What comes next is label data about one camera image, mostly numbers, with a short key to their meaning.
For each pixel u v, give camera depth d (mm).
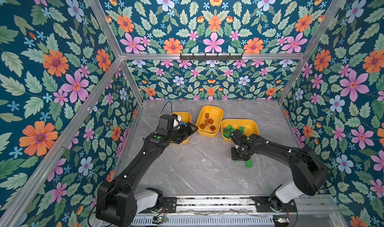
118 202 390
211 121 1041
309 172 442
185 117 1077
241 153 736
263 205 733
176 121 668
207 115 1103
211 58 937
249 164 858
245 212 719
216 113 1090
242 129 994
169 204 736
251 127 1018
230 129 1009
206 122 1043
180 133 704
